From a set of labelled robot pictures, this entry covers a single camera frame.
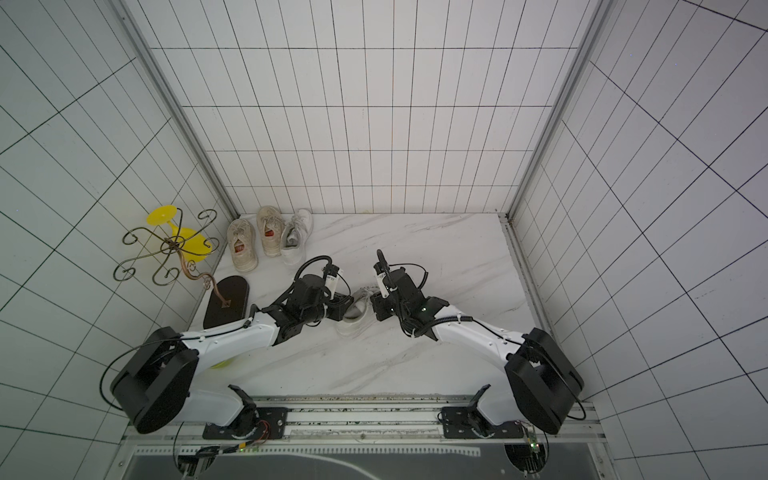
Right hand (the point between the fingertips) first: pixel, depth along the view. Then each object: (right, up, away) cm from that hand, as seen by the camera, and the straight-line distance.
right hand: (376, 289), depth 85 cm
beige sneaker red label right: (-41, +20, +24) cm, 52 cm away
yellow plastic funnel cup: (-45, +13, -12) cm, 49 cm away
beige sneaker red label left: (-49, +16, +19) cm, 55 cm away
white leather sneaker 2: (-29, +16, +18) cm, 38 cm away
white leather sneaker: (-5, -7, -1) cm, 9 cm away
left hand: (-9, -5, +2) cm, 10 cm away
